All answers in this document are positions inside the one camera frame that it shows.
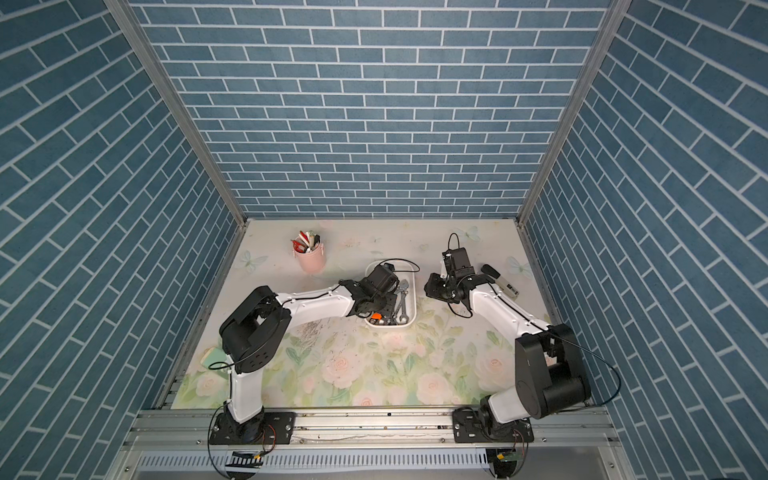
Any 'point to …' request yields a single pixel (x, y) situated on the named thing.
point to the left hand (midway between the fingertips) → (397, 304)
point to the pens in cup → (306, 242)
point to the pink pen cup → (314, 261)
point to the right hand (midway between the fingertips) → (430, 287)
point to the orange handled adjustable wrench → (375, 317)
